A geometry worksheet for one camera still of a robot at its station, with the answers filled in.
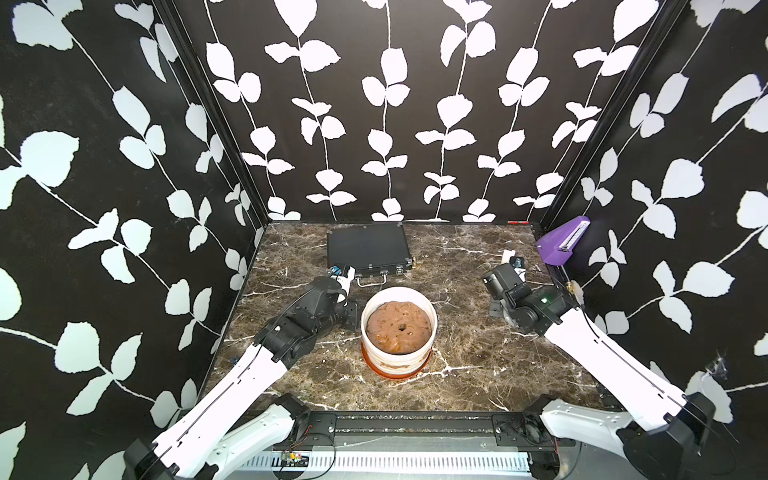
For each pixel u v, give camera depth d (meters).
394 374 0.81
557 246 1.06
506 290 0.57
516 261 0.66
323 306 0.54
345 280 0.65
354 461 0.70
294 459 0.70
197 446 0.39
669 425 0.38
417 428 0.75
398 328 0.80
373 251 1.05
